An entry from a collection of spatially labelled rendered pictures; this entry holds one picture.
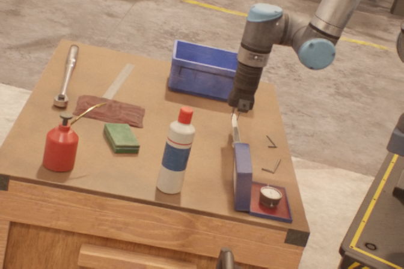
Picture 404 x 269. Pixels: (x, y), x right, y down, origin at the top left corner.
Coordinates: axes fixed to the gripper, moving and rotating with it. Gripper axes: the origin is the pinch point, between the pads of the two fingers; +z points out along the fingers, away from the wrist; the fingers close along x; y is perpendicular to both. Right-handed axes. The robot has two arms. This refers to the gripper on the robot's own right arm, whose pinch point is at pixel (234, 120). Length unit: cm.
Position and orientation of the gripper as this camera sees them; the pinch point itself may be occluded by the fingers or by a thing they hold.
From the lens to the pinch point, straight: 216.9
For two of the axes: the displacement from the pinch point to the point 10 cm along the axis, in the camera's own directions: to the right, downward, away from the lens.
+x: 9.8, 1.8, 1.3
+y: 0.4, 4.3, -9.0
